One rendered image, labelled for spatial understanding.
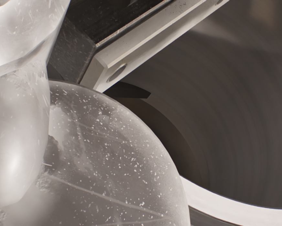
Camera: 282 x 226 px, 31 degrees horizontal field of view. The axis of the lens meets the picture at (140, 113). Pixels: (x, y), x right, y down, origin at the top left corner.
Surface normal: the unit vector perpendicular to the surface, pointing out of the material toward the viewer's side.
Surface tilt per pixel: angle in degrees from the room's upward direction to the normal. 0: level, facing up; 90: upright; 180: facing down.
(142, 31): 90
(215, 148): 82
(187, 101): 49
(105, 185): 90
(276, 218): 90
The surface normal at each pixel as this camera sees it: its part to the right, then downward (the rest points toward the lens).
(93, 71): -0.66, 0.53
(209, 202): 0.34, -0.42
